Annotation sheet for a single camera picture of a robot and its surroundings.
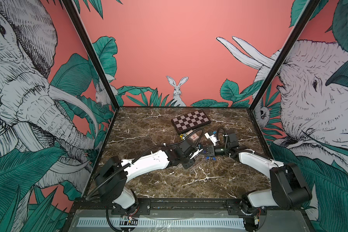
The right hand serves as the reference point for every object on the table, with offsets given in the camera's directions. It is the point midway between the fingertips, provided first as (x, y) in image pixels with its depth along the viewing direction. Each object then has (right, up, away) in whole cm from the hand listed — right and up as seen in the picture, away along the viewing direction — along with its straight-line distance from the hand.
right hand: (199, 150), depth 81 cm
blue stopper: (+11, -7, +12) cm, 18 cm away
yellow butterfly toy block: (-10, +6, +21) cm, 24 cm away
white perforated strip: (-20, -34, -11) cm, 40 cm away
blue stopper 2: (+7, -7, +12) cm, 16 cm away
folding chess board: (-3, +17, +27) cm, 32 cm away
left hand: (-4, -3, +1) cm, 5 cm away
